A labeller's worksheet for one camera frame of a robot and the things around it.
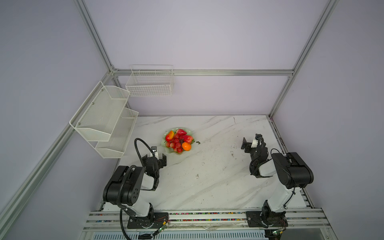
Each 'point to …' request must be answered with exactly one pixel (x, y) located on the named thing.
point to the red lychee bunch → (176, 143)
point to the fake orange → (186, 146)
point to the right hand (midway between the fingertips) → (251, 137)
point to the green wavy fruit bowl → (165, 149)
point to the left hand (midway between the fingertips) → (154, 155)
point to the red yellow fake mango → (169, 136)
